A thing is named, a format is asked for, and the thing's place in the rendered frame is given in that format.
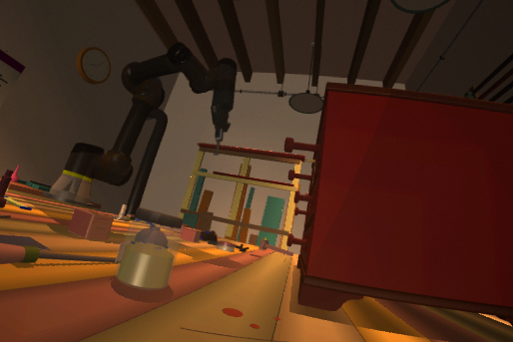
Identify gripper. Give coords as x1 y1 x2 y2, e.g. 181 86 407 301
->
210 102 232 157

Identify large red drawer knob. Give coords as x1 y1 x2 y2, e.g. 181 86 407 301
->
283 137 318 158

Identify red mahogany chest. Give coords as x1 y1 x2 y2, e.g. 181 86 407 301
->
297 82 513 317

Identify yellow timber rack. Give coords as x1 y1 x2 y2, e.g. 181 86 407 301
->
179 142 306 251

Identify grey pendant lamp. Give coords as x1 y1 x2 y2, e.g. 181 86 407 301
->
287 42 325 116

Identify dark grey roll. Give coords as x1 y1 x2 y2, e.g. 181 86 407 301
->
134 206 184 229

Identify small pink box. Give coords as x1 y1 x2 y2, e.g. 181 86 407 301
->
180 225 202 243

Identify small wooden mallet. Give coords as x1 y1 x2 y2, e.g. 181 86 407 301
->
258 237 294 257

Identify yellow tin with grey dome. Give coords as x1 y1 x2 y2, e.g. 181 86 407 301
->
115 223 175 291

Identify pink cardboard box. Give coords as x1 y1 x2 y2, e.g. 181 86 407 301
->
67 207 116 243

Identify dark red wooden block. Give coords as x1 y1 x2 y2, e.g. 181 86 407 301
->
0 169 16 209

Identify grey wall conduit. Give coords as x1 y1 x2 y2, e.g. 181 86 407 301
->
234 87 290 99

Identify orange wall clock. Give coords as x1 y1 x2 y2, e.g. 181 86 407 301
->
76 46 113 85

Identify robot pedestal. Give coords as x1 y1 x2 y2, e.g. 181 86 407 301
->
49 170 96 203

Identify white purple wall poster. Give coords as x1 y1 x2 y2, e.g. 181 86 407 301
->
0 49 26 108

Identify brown handled chisel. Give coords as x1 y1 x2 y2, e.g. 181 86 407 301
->
0 242 118 265

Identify red and black wall pipes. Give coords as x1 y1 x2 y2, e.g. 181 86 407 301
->
463 53 513 104

